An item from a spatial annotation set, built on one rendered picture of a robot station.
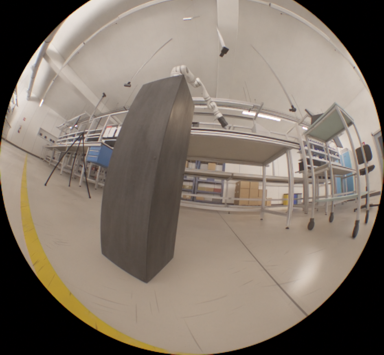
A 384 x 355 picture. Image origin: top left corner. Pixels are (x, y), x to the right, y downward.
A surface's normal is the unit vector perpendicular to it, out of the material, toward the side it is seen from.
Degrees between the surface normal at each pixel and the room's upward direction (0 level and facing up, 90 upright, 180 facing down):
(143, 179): 90
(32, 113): 90
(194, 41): 180
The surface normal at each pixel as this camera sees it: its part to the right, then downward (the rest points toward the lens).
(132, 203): -0.23, -0.29
